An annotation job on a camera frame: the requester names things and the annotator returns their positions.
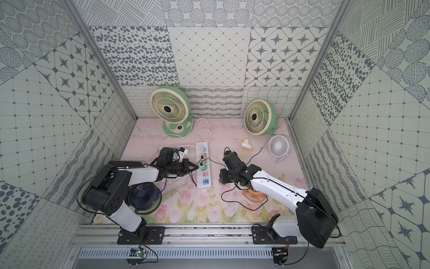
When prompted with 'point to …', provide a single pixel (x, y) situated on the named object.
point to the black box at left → (121, 163)
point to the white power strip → (203, 174)
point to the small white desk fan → (279, 146)
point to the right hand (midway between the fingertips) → (224, 176)
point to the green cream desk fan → (261, 118)
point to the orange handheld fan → (254, 196)
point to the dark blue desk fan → (145, 198)
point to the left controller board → (136, 256)
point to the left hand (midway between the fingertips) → (198, 163)
